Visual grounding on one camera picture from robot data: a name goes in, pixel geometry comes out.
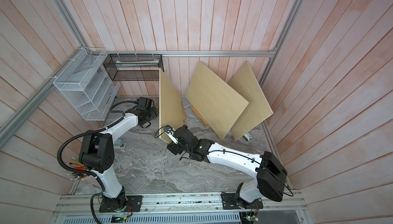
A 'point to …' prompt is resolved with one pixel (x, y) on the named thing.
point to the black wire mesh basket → (134, 67)
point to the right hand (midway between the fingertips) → (175, 135)
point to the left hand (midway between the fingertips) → (152, 116)
